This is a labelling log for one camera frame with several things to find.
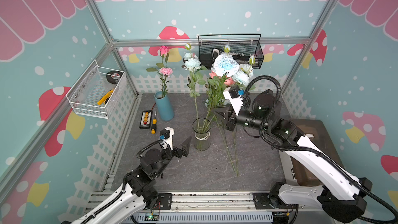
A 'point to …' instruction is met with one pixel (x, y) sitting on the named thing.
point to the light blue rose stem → (228, 150)
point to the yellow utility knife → (104, 97)
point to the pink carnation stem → (167, 72)
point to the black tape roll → (114, 76)
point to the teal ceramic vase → (164, 106)
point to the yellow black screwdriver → (154, 125)
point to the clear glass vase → (201, 127)
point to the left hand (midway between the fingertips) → (183, 136)
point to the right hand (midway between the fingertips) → (212, 110)
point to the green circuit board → (151, 218)
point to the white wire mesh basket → (98, 93)
